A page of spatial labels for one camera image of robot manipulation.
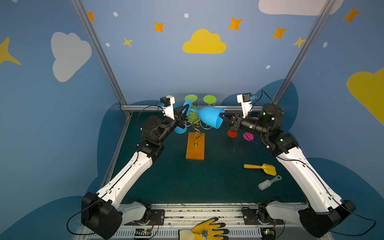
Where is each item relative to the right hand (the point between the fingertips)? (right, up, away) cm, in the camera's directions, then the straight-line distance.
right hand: (223, 112), depth 62 cm
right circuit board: (+25, -59, +11) cm, 65 cm away
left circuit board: (-38, -59, +11) cm, 71 cm away
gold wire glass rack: (-11, -5, +24) cm, 27 cm away
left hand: (-16, +4, +3) cm, 16 cm away
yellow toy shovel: (+33, -31, +26) cm, 53 cm away
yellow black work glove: (-7, -55, +7) cm, 56 cm away
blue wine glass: (-22, -8, +25) cm, 34 cm away
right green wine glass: (-3, +9, +21) cm, 23 cm away
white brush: (+31, -39, +23) cm, 55 cm away
